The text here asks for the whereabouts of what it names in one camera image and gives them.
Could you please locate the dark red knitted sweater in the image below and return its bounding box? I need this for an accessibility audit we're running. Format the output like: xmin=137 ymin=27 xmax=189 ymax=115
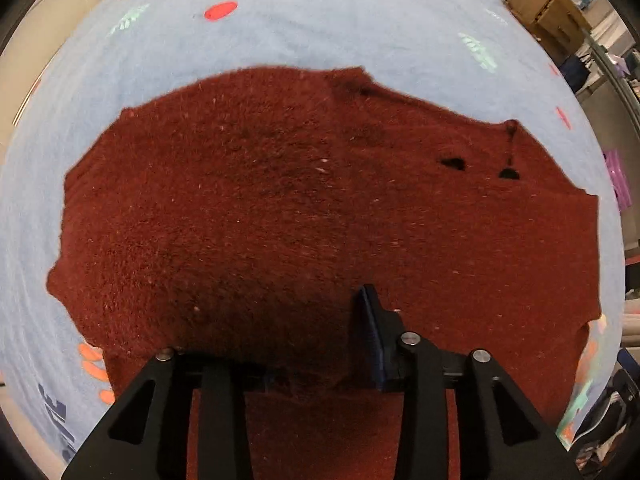
xmin=47 ymin=67 xmax=600 ymax=479

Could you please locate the purple plastic stool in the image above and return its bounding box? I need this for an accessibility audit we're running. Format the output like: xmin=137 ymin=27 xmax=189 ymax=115
xmin=603 ymin=150 xmax=632 ymax=211

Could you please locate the light blue patterned blanket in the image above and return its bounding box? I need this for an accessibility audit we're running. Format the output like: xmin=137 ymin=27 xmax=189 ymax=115
xmin=1 ymin=0 xmax=624 ymax=462

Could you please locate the brown cardboard box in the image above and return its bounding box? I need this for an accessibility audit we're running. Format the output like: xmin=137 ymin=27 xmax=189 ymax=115
xmin=506 ymin=0 xmax=591 ymax=66

